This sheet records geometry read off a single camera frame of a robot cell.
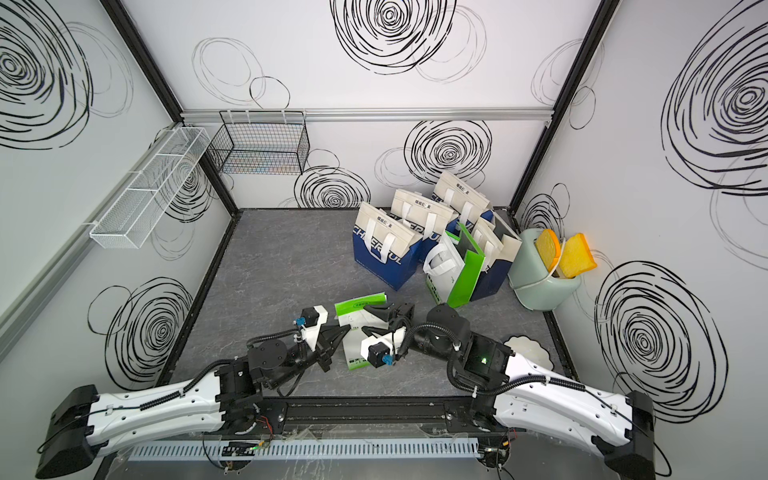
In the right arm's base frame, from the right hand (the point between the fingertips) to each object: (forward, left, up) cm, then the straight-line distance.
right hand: (370, 312), depth 62 cm
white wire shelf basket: (+20, +60, +6) cm, 63 cm away
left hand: (0, +6, -9) cm, 11 cm away
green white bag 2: (+16, -20, -6) cm, 27 cm away
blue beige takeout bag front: (+20, -32, -2) cm, 38 cm away
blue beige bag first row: (+23, -2, -8) cm, 24 cm away
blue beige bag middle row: (+34, -13, -7) cm, 37 cm away
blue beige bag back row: (+43, -24, -7) cm, 50 cm away
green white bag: (+2, +5, -5) cm, 7 cm away
